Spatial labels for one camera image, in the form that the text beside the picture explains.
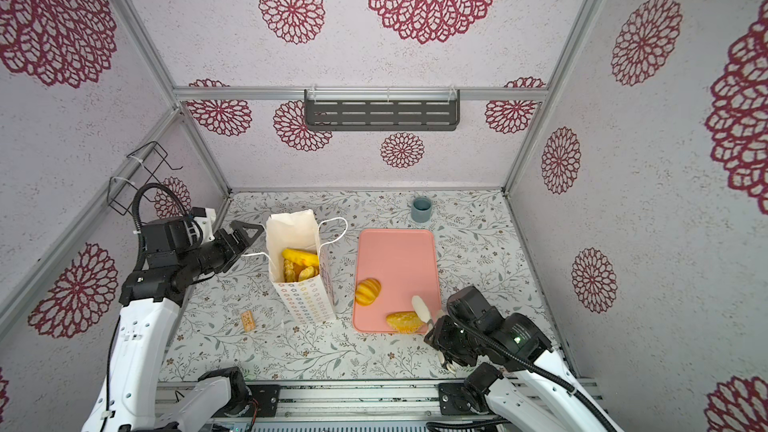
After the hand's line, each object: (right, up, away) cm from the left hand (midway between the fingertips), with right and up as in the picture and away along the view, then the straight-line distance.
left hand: (255, 242), depth 72 cm
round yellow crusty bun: (+37, -22, +9) cm, 44 cm away
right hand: (+41, -22, -4) cm, 47 cm away
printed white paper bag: (+13, -14, +1) cm, 20 cm away
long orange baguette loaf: (+9, -5, +9) cm, 13 cm away
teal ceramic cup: (+45, +9, +36) cm, 59 cm away
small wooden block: (-8, -24, +13) cm, 28 cm away
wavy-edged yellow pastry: (+11, -9, +7) cm, 16 cm away
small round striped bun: (+26, -16, +17) cm, 35 cm away
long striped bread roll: (+5, -9, +11) cm, 15 cm away
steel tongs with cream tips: (+42, -18, +2) cm, 46 cm away
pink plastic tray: (+38, -9, +30) cm, 50 cm away
